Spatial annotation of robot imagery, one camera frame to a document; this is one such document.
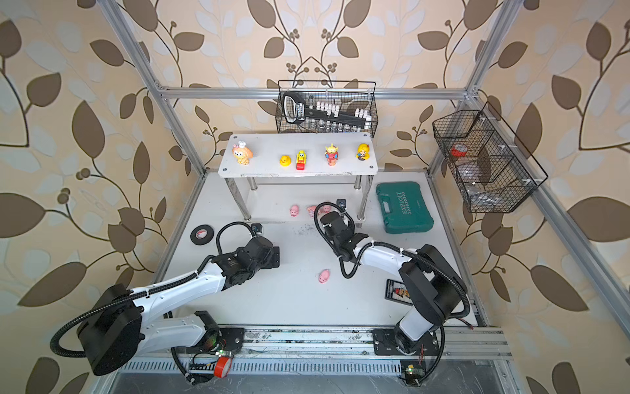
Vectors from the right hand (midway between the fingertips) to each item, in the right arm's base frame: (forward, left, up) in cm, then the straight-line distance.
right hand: (336, 222), depth 92 cm
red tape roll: (+11, -42, +24) cm, 49 cm away
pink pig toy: (+7, +17, -1) cm, 18 cm away
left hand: (-10, +26, -1) cm, 28 cm away
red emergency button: (-43, +34, -4) cm, 55 cm away
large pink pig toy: (+5, +10, +2) cm, 11 cm away
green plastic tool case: (+9, -29, -5) cm, 31 cm away
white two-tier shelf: (+1, +17, +24) cm, 29 cm away
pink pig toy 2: (-17, +6, -8) cm, 20 cm away
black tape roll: (+2, +55, -8) cm, 56 cm away
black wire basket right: (+1, -47, +24) cm, 53 cm away
